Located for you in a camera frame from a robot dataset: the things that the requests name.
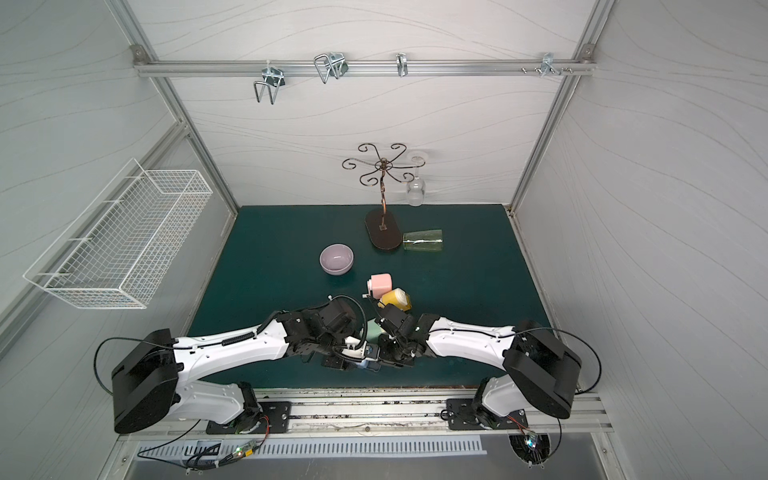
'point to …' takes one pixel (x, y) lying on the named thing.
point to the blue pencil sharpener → (370, 365)
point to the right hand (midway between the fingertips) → (375, 361)
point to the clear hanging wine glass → (415, 185)
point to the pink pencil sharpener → (379, 284)
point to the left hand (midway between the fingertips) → (358, 351)
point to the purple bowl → (336, 259)
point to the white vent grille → (191, 451)
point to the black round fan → (532, 448)
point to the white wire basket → (118, 249)
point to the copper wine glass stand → (383, 228)
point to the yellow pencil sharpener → (398, 298)
